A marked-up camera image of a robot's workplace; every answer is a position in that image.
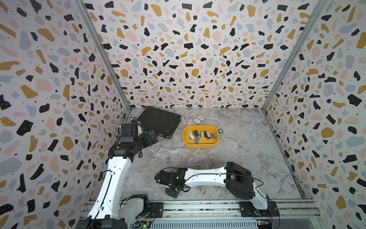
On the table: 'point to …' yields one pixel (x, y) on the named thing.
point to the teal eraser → (197, 140)
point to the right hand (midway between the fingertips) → (171, 190)
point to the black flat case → (162, 122)
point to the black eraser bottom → (196, 133)
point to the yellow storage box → (203, 143)
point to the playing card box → (199, 119)
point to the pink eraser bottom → (208, 134)
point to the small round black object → (220, 130)
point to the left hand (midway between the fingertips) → (151, 137)
